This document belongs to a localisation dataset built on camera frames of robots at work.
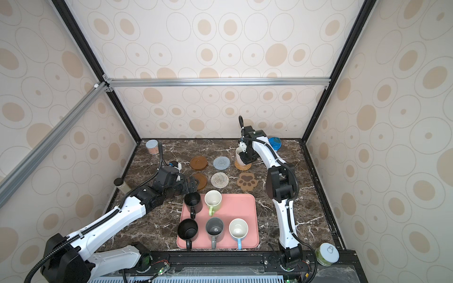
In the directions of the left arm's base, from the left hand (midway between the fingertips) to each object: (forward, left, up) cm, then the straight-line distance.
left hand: (197, 182), depth 80 cm
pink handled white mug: (+24, -19, -5) cm, 31 cm away
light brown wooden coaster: (+11, +1, -16) cm, 19 cm away
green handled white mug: (-2, -6, -13) cm, 15 cm away
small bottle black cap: (+4, +41, -8) cm, 42 cm away
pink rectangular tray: (-4, -17, -16) cm, 24 cm away
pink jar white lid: (+33, +34, -12) cm, 49 cm away
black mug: (-4, +3, -14) cm, 15 cm away
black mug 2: (-16, +4, -15) cm, 23 cm away
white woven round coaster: (+12, -9, -16) cm, 22 cm away
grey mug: (-15, -8, -15) cm, 23 cm away
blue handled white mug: (-16, -19, -15) cm, 29 cm away
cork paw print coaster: (+11, -24, -17) cm, 32 cm away
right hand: (+20, -29, -9) cm, 37 cm away
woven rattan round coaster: (+21, -23, -17) cm, 35 cm away
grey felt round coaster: (+24, -9, -16) cm, 30 cm away
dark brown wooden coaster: (+23, +4, -16) cm, 29 cm away
